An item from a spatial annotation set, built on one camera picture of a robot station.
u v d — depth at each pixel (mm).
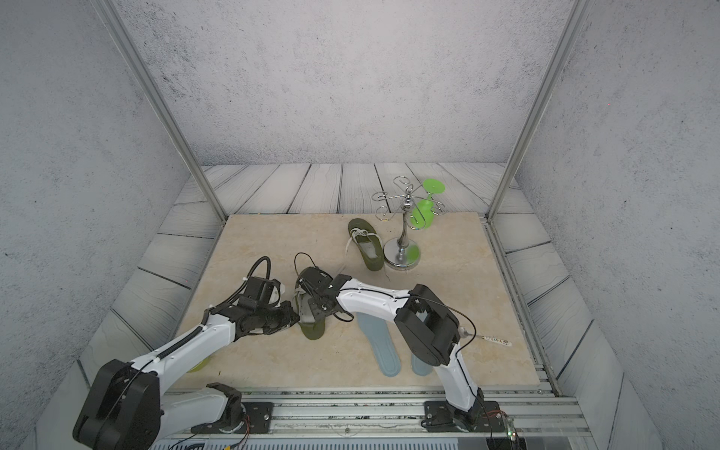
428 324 501
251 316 636
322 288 684
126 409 405
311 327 842
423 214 829
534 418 757
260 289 684
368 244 1078
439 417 729
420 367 813
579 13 703
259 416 727
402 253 1068
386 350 847
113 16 710
